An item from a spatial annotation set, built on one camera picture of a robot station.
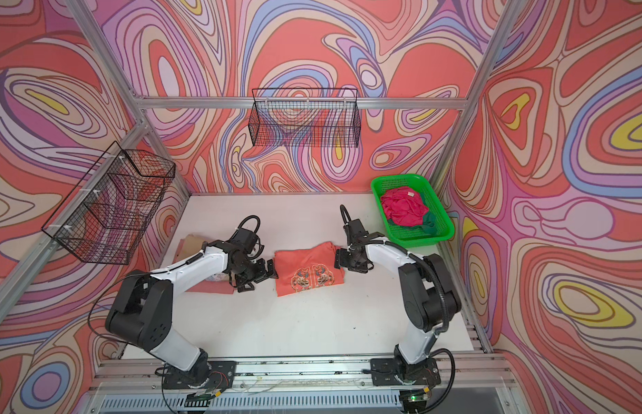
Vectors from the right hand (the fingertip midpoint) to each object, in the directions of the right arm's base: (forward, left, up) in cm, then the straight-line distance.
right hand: (347, 270), depth 93 cm
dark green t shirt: (+17, -34, +4) cm, 38 cm away
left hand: (-4, +26, +3) cm, 26 cm away
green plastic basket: (+15, -27, -2) cm, 31 cm away
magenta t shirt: (+26, -26, +5) cm, 37 cm away
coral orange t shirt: (+1, +15, +1) cm, 15 cm away
